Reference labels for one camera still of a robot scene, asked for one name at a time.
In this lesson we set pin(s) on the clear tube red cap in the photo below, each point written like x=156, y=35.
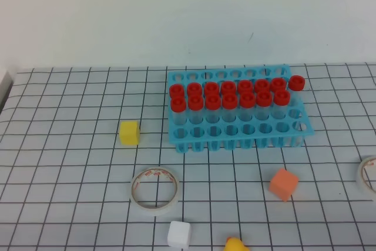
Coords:
x=280, y=103

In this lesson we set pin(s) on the blue tube rack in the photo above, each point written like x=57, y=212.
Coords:
x=290, y=131

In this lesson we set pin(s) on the white grid cloth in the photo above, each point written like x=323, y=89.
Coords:
x=65, y=176

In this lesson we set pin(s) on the yellow foam cube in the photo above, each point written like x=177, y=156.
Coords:
x=129, y=132

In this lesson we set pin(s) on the white tape roll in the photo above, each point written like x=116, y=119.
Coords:
x=155, y=191
x=360, y=179

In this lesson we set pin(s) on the orange foam cube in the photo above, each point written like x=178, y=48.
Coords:
x=283, y=184

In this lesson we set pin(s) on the white foam cube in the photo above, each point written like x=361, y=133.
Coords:
x=179, y=234

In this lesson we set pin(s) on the yellow rubber duck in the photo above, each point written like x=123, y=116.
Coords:
x=235, y=244

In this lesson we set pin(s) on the white tape roll at right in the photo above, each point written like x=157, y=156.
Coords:
x=360, y=179

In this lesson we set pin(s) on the white object at wall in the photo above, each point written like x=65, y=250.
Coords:
x=5, y=86

